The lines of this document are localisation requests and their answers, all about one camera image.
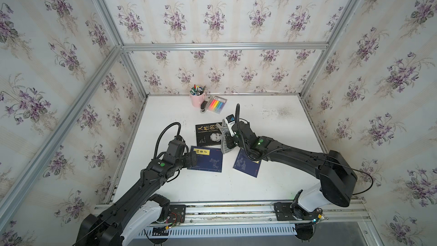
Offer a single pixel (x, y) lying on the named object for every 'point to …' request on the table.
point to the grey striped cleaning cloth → (223, 128)
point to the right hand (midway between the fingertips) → (228, 133)
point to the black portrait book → (207, 134)
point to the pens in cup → (197, 90)
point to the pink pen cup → (196, 99)
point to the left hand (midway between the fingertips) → (190, 158)
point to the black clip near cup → (203, 106)
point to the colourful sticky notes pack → (217, 105)
